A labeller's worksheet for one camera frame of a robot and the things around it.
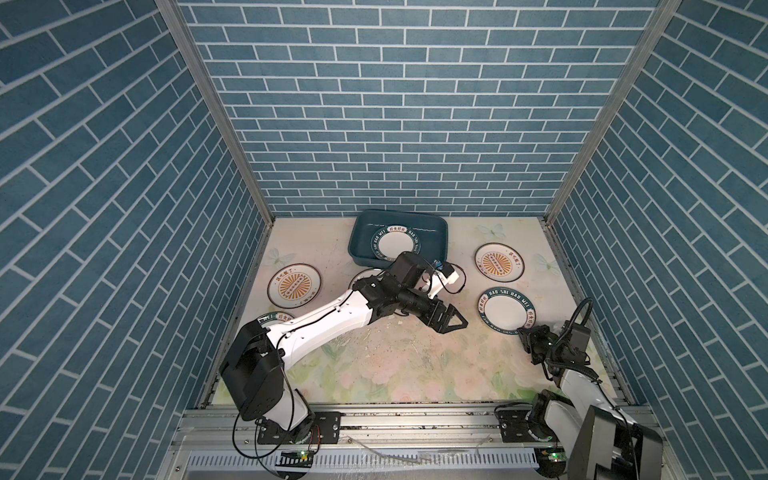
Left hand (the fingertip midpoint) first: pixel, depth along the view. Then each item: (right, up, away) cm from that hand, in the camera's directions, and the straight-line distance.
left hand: (455, 318), depth 71 cm
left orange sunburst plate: (-50, +4, +29) cm, 58 cm away
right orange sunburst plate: (+23, +11, +37) cm, 45 cm away
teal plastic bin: (-1, +25, +44) cm, 51 cm away
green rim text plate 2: (+21, -3, +23) cm, 31 cm away
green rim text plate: (-17, +19, +40) cm, 47 cm away
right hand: (+22, -6, +17) cm, 28 cm away
